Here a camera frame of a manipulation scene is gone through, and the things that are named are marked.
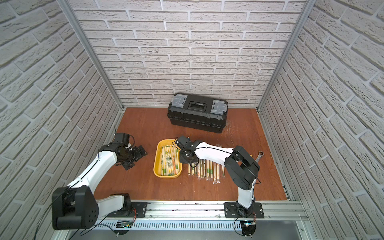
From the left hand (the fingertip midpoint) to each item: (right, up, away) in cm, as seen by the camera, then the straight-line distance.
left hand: (143, 154), depth 85 cm
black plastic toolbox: (+31, +25, +9) cm, 41 cm away
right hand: (+24, -4, +4) cm, 25 cm away
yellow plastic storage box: (+13, -6, +4) cm, 15 cm away
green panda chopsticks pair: (+47, -13, 0) cm, 49 cm away
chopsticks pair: (+27, -10, +2) cm, 29 cm away
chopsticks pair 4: (+38, -10, +3) cm, 39 cm away
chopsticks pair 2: (+32, -10, +3) cm, 34 cm away
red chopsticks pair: (+42, -11, +1) cm, 43 cm away
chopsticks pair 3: (+35, -9, +3) cm, 37 cm away
